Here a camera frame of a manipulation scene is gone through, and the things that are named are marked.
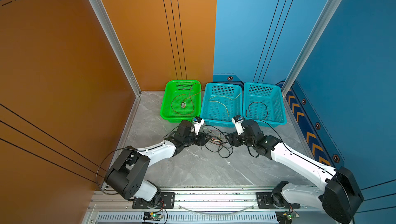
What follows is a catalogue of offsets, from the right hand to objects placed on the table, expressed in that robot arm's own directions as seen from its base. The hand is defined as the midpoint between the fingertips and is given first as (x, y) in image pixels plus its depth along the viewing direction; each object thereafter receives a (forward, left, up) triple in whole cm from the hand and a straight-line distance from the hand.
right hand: (232, 133), depth 83 cm
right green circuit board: (-36, -23, -14) cm, 44 cm away
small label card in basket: (+31, +31, -11) cm, 45 cm away
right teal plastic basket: (+32, -29, -11) cm, 45 cm away
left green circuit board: (-36, +39, -13) cm, 55 cm away
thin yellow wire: (+38, 0, -10) cm, 39 cm away
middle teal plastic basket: (+22, +8, -11) cm, 25 cm away
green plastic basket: (+31, +32, -7) cm, 45 cm away
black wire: (+22, -14, -11) cm, 28 cm away
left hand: (+1, +12, -3) cm, 12 cm away
